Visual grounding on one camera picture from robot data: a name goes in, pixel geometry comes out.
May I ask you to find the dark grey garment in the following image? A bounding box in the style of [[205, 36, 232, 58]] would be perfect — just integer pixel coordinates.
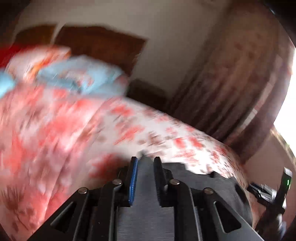
[[117, 156, 252, 240]]

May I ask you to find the red floral bedsheet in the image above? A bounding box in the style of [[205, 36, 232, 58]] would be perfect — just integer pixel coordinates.
[[1, 85, 247, 240]]

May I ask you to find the dark wooden bedside table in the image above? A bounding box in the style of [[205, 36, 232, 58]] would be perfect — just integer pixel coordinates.
[[126, 79, 168, 111]]

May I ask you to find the brown floral curtain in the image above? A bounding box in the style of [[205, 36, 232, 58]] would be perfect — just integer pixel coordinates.
[[169, 1, 294, 163]]

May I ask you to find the light blue floral pillow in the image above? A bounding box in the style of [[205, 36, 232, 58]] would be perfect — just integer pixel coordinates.
[[36, 55, 128, 96]]

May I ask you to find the dark wooden headboard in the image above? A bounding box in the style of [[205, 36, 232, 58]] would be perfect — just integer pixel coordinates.
[[13, 24, 147, 76]]

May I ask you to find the light blue cloth at left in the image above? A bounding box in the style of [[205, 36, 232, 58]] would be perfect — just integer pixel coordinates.
[[0, 70, 16, 98]]

